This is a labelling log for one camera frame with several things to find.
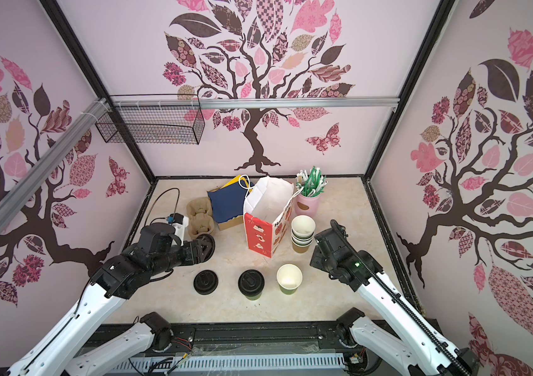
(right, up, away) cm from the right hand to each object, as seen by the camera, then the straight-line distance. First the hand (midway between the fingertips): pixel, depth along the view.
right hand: (318, 254), depth 77 cm
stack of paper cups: (-4, +7, +10) cm, 13 cm away
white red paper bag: (-18, +13, +27) cm, 35 cm away
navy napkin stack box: (-37, +17, +31) cm, 51 cm away
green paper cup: (-22, -15, +2) cm, 27 cm away
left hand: (-38, +3, -6) cm, 38 cm away
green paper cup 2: (-9, -9, +6) cm, 15 cm away
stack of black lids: (-40, -12, +7) cm, 42 cm away
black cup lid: (-35, +4, -7) cm, 36 cm away
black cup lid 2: (-23, -9, -2) cm, 24 cm away
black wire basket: (-65, +52, +18) cm, 86 cm away
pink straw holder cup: (-1, +16, +20) cm, 26 cm away
